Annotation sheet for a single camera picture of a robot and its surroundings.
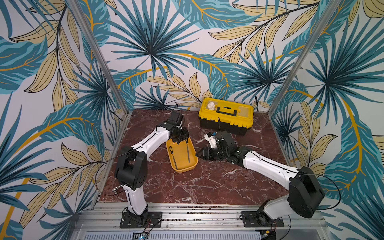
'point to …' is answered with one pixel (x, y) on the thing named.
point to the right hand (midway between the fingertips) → (198, 154)
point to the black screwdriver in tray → (172, 152)
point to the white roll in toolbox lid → (211, 106)
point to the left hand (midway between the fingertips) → (187, 137)
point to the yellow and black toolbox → (226, 116)
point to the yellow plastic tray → (182, 156)
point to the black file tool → (187, 141)
